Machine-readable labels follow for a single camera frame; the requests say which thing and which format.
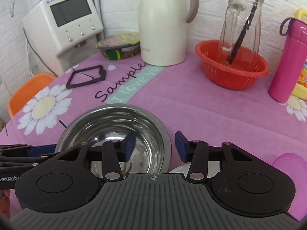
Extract red white bowl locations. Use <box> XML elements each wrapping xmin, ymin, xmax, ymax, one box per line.
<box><xmin>168</xmin><ymin>160</ymin><xmax>221</xmax><ymax>179</ymax></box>

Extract stainless steel bowl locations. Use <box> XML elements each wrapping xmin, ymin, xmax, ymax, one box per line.
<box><xmin>55</xmin><ymin>104</ymin><xmax>172</xmax><ymax>175</ymax></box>

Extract purple plastic bowl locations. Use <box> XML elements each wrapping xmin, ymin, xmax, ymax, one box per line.
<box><xmin>272</xmin><ymin>153</ymin><xmax>307</xmax><ymax>220</ymax></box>

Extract left hand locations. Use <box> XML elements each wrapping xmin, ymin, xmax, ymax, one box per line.
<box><xmin>0</xmin><ymin>190</ymin><xmax>11</xmax><ymax>218</ymax></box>

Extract purple floral tablecloth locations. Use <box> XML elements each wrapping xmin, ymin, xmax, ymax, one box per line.
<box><xmin>1</xmin><ymin>53</ymin><xmax>306</xmax><ymax>164</ymax></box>

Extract orange chair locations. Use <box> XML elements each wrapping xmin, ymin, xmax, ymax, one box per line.
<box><xmin>7</xmin><ymin>73</ymin><xmax>57</xmax><ymax>118</ymax></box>

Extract red plastic colander basket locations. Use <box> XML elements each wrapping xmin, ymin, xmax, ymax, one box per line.
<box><xmin>195</xmin><ymin>40</ymin><xmax>270</xmax><ymax>90</ymax></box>

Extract instant noodle bowl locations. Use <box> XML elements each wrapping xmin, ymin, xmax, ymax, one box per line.
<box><xmin>96</xmin><ymin>32</ymin><xmax>140</xmax><ymax>61</ymax></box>

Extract yellow detergent bottle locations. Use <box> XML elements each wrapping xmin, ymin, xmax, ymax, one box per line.
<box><xmin>292</xmin><ymin>8</ymin><xmax>307</xmax><ymax>101</ymax></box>

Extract white water dispenser machine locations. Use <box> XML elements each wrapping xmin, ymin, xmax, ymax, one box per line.
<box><xmin>23</xmin><ymin>0</ymin><xmax>104</xmax><ymax>76</ymax></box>

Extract black stirring stick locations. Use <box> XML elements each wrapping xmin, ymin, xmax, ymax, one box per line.
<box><xmin>228</xmin><ymin>0</ymin><xmax>259</xmax><ymax>65</ymax></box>

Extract pink thermos bottle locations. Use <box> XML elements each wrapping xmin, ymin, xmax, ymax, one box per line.
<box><xmin>268</xmin><ymin>17</ymin><xmax>306</xmax><ymax>103</ymax></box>

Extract cream thermos jug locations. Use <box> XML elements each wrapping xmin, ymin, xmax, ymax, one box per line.
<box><xmin>138</xmin><ymin>0</ymin><xmax>199</xmax><ymax>67</ymax></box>

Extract glass pitcher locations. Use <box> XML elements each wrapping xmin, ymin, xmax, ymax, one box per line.
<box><xmin>216</xmin><ymin>0</ymin><xmax>264</xmax><ymax>65</ymax></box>

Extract black triangular frame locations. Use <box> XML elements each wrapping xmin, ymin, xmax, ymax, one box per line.
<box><xmin>66</xmin><ymin>65</ymin><xmax>107</xmax><ymax>89</ymax></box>

